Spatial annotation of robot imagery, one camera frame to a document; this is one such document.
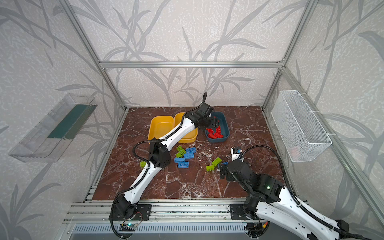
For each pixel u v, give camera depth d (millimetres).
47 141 639
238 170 490
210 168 867
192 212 753
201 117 758
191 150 953
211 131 1039
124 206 633
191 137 959
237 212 748
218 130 1050
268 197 452
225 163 894
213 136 1010
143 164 889
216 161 906
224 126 1050
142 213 733
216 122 884
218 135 1019
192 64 1812
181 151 937
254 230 736
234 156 629
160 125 1103
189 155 932
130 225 707
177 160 897
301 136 610
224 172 639
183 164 889
